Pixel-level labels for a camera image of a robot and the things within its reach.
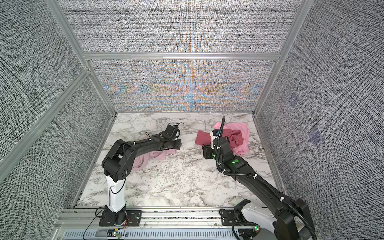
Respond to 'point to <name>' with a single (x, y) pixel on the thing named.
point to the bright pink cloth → (242, 148)
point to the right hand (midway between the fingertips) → (206, 145)
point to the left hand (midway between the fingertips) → (179, 144)
